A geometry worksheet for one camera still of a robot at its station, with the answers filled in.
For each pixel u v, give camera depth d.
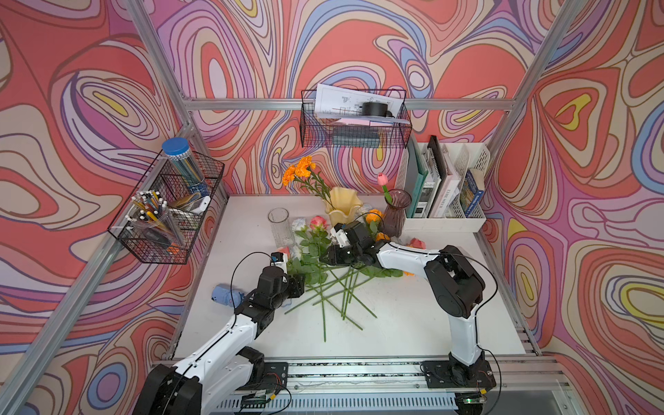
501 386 0.69
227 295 0.84
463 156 1.02
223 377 0.55
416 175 0.85
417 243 0.98
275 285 0.65
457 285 0.52
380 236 1.00
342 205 0.96
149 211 0.58
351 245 0.80
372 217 1.12
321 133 1.01
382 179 0.84
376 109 0.82
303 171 0.78
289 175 0.82
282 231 0.93
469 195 1.02
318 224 1.04
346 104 0.86
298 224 1.02
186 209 0.73
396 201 0.96
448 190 0.92
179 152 0.69
